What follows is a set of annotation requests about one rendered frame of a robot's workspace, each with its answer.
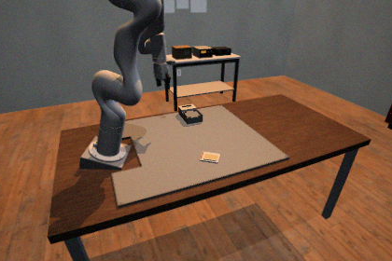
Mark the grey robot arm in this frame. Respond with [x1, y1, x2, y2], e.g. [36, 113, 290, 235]
[89, 0, 175, 162]

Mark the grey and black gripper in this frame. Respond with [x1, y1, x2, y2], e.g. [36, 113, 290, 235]
[153, 62, 171, 90]

